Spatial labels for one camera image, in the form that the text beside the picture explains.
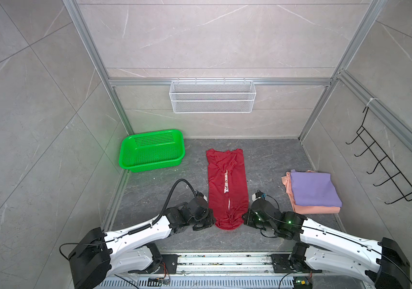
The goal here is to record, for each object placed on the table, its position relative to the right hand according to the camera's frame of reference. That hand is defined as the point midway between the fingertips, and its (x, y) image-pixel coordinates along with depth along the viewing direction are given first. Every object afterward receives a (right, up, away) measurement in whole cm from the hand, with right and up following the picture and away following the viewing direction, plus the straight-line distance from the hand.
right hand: (240, 216), depth 79 cm
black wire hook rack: (+54, +18, -16) cm, 59 cm away
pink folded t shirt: (+29, +14, +18) cm, 37 cm away
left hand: (-10, 0, -1) cm, 10 cm away
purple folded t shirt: (+39, +10, +10) cm, 42 cm away
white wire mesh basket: (-12, +61, +22) cm, 65 cm away
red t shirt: (-4, +10, +18) cm, 21 cm away
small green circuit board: (+23, -23, -9) cm, 34 cm away
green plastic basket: (-53, +30, +35) cm, 71 cm away
